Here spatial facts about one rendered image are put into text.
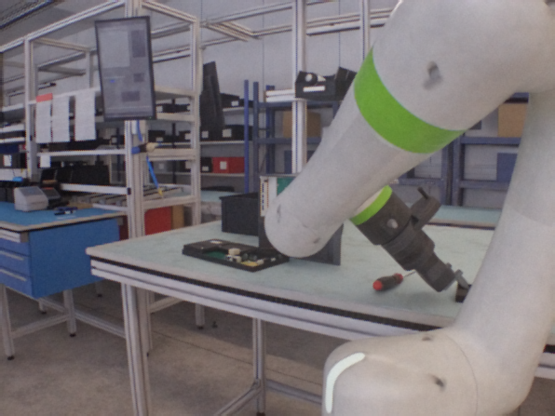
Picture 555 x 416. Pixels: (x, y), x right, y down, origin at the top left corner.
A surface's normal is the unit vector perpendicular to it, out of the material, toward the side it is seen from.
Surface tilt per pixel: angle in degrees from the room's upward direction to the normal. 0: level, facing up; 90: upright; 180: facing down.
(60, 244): 90
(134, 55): 101
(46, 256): 90
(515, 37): 122
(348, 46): 90
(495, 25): 113
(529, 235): 97
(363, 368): 17
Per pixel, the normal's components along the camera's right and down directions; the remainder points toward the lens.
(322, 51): -0.52, 0.11
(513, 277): -0.75, 0.16
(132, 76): -0.11, 0.32
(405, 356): 0.08, -0.95
